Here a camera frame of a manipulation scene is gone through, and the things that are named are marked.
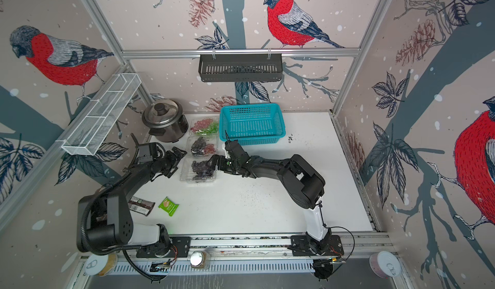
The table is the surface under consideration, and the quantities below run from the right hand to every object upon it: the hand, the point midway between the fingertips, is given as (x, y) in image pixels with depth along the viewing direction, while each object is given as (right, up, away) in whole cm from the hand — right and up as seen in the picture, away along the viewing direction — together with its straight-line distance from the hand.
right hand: (214, 163), depth 89 cm
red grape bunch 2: (-11, +19, +21) cm, 31 cm away
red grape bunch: (-5, +6, +11) cm, 13 cm away
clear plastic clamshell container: (-7, +18, +19) cm, 27 cm away
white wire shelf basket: (-44, +16, -16) cm, 49 cm away
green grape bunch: (-5, +16, +21) cm, 27 cm away
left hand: (-14, +5, +2) cm, 15 cm away
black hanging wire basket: (+12, +50, +16) cm, 53 cm away
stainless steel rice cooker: (-26, +21, +7) cm, 34 cm away
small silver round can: (0, -27, -26) cm, 37 cm away
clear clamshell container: (-15, -5, +4) cm, 16 cm away
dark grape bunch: (-10, +7, +9) cm, 15 cm away
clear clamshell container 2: (-5, +10, +17) cm, 20 cm away
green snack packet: (-19, -18, -5) cm, 26 cm away
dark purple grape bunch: (-6, -4, +2) cm, 7 cm away
